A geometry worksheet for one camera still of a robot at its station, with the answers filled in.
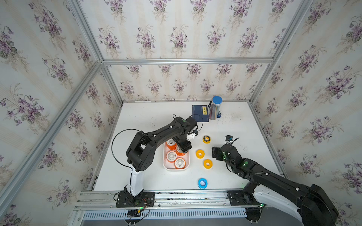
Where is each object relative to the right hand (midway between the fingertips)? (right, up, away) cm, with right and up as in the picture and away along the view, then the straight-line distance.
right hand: (218, 149), depth 85 cm
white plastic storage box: (-31, -10, -1) cm, 33 cm away
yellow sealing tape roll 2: (-11, -3, +6) cm, 13 cm away
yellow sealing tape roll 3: (-6, -10, +1) cm, 12 cm away
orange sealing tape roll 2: (-24, -1, +1) cm, 24 cm away
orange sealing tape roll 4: (-24, -9, 0) cm, 26 cm away
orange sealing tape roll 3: (-30, -5, +3) cm, 30 cm away
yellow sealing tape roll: (-5, +4, +11) cm, 13 cm away
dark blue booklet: (-8, +23, +26) cm, 36 cm away
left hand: (-22, 0, +2) cm, 22 cm away
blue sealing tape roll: (-11, -18, -6) cm, 22 cm away
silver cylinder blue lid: (+1, +26, +12) cm, 29 cm away
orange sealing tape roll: (-29, +2, +4) cm, 30 cm away
